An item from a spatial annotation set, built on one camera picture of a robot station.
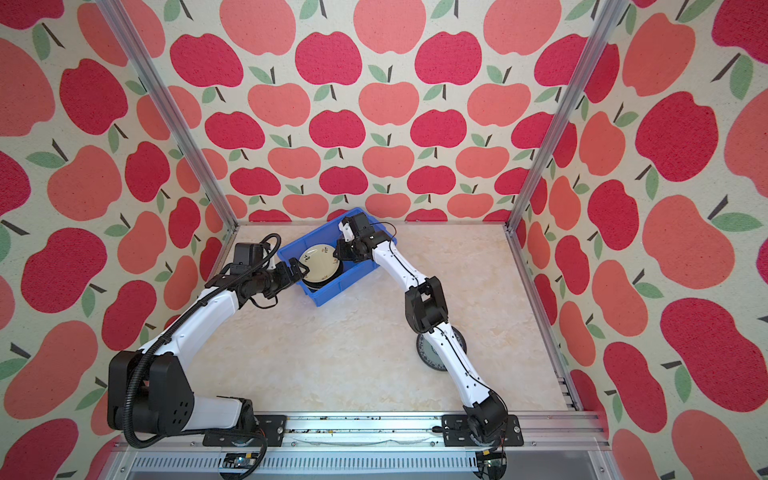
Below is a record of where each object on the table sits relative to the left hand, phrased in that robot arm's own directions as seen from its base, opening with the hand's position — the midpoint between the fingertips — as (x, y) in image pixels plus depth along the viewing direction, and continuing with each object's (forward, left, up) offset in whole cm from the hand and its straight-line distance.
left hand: (303, 275), depth 87 cm
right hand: (+16, -8, -8) cm, 20 cm away
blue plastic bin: (+24, -4, -8) cm, 26 cm away
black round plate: (+4, -1, -12) cm, 12 cm away
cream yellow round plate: (+14, -1, -11) cm, 18 cm away
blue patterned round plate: (-18, -38, -16) cm, 44 cm away
